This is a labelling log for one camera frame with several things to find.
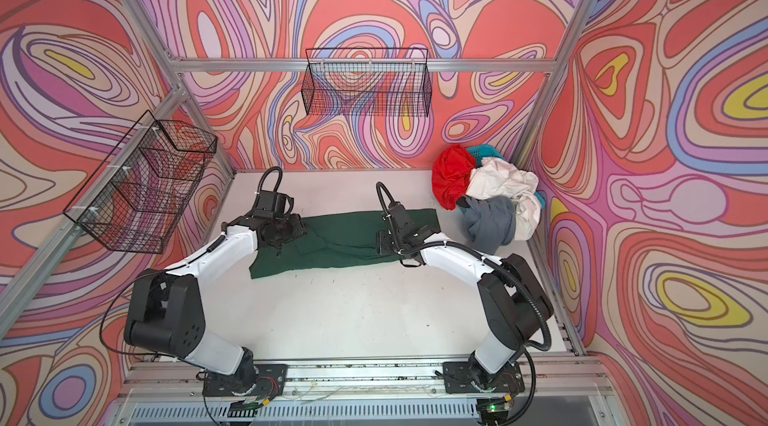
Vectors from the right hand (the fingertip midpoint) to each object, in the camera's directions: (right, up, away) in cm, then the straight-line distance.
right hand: (389, 247), depth 90 cm
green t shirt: (-19, 0, +8) cm, 21 cm away
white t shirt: (+36, +22, +7) cm, 43 cm away
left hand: (-26, +6, +2) cm, 27 cm away
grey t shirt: (+31, +8, -1) cm, 32 cm away
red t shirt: (+22, +25, +11) cm, 35 cm away
